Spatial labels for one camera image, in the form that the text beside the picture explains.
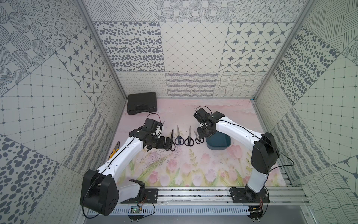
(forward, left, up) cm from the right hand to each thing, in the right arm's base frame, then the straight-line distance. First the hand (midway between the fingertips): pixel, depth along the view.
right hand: (205, 134), depth 86 cm
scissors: (+16, +30, -9) cm, 35 cm away
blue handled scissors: (+1, +17, -10) cm, 20 cm away
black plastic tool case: (+37, +48, -9) cm, 61 cm away
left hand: (-6, +25, +2) cm, 26 cm away
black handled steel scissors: (+1, +10, -11) cm, 15 cm away
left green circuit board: (-38, +38, -12) cm, 56 cm away
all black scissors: (-3, +21, -11) cm, 24 cm away
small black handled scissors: (+2, +4, -11) cm, 11 cm away
